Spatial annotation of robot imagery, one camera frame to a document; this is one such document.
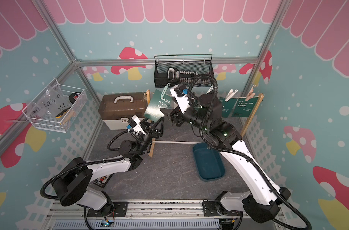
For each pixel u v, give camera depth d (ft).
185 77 2.88
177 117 1.54
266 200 1.20
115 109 3.02
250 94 2.07
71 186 1.43
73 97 2.61
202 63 3.02
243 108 2.33
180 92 1.41
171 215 2.43
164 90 2.12
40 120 2.08
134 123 1.97
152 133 2.02
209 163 3.09
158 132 2.04
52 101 2.23
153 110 2.21
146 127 2.12
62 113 2.20
